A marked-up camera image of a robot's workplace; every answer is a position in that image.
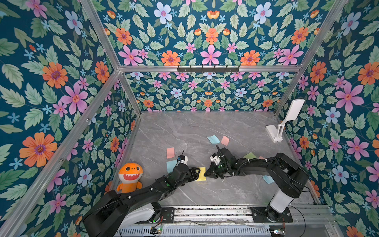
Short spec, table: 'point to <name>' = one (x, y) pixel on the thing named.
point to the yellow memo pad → (202, 171)
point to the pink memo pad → (170, 152)
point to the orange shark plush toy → (130, 174)
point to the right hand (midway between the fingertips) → (206, 171)
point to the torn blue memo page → (213, 139)
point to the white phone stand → (295, 106)
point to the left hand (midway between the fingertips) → (200, 171)
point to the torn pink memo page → (225, 140)
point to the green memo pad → (249, 156)
